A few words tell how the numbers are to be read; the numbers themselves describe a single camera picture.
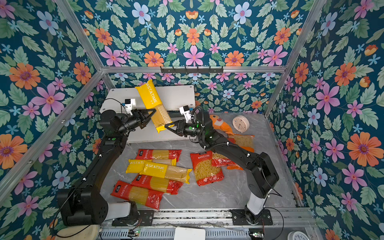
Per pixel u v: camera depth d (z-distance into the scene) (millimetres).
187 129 650
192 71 933
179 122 660
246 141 983
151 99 708
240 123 1037
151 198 774
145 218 740
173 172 865
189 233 659
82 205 397
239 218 724
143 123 662
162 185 825
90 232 668
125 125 625
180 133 650
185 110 688
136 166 894
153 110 690
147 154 933
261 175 452
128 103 674
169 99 812
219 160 884
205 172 855
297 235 662
